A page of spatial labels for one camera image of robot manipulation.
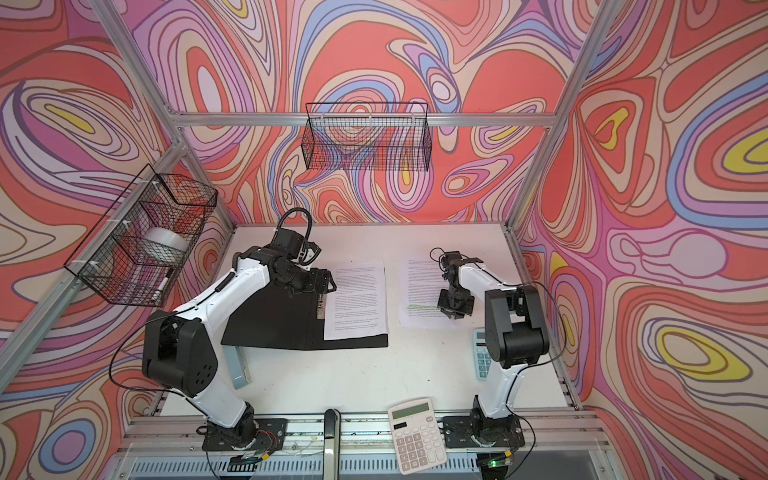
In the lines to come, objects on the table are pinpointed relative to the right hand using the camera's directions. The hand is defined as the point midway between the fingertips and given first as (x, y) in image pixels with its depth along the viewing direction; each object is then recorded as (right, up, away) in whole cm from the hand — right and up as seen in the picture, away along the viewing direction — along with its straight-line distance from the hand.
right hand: (454, 320), depth 93 cm
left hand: (-39, +12, -6) cm, 42 cm away
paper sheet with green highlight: (-9, +11, +9) cm, 17 cm away
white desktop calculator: (-14, -24, -21) cm, 35 cm away
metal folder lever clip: (-43, +1, +2) cm, 43 cm away
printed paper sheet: (-31, +4, +4) cm, 31 cm away
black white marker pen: (-77, +11, -22) cm, 81 cm away
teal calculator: (+6, -8, -8) cm, 13 cm away
